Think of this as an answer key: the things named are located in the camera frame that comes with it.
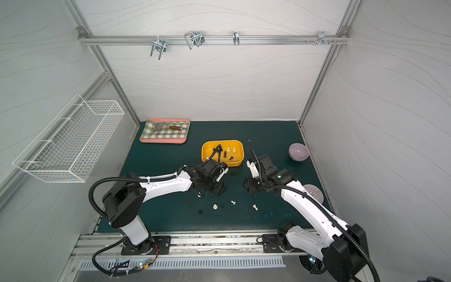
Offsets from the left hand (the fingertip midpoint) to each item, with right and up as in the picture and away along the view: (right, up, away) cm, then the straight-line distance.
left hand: (223, 189), depth 86 cm
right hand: (+12, +5, -6) cm, 14 cm away
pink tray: (-39, +24, +26) cm, 52 cm away
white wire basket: (-61, +21, -18) cm, 67 cm away
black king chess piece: (0, +16, +16) cm, 22 cm away
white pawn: (+2, +18, +19) cm, 26 cm away
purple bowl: (+44, +17, +17) cm, 50 cm away
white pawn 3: (-4, -8, -2) cm, 9 cm away
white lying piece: (+16, -9, -2) cm, 18 cm away
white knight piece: (+5, -7, -1) cm, 9 cm away
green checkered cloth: (-41, +29, +29) cm, 58 cm away
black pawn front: (-11, -10, -4) cm, 15 cm away
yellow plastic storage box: (+4, +16, +19) cm, 25 cm away
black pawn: (+4, +13, +16) cm, 21 cm away
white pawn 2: (+6, +18, +19) cm, 27 cm away
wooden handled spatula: (-44, +34, +31) cm, 63 cm away
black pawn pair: (-1, -8, -2) cm, 8 cm away
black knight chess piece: (+5, +6, +10) cm, 12 cm away
